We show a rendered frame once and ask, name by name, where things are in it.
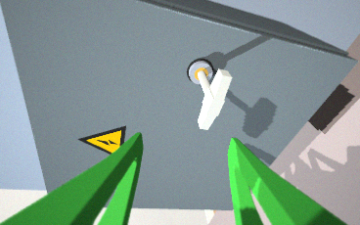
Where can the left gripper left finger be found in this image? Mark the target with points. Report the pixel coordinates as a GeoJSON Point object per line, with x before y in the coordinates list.
{"type": "Point", "coordinates": [80, 200]}

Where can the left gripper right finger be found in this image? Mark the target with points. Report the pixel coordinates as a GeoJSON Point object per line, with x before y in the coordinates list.
{"type": "Point", "coordinates": [282, 202]}

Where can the grey metal cabinet door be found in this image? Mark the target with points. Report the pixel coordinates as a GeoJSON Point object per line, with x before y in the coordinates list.
{"type": "Point", "coordinates": [189, 75]}

